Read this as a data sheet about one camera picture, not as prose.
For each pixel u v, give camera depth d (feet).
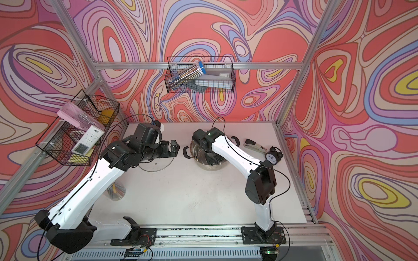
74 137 2.39
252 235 2.39
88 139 2.26
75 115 2.31
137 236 2.27
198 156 3.29
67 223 1.23
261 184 1.56
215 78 2.88
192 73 2.57
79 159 2.40
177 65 2.88
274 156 3.06
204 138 1.93
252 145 3.33
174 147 2.02
